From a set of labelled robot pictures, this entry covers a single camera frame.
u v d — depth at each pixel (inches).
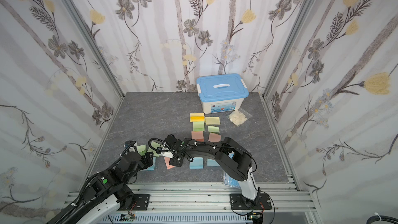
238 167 18.8
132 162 22.6
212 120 41.9
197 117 42.8
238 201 28.9
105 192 20.3
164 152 30.3
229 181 31.5
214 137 38.7
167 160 33.8
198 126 40.4
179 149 25.9
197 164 32.7
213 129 40.1
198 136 38.0
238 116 42.0
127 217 27.9
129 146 26.5
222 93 40.0
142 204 28.9
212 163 33.8
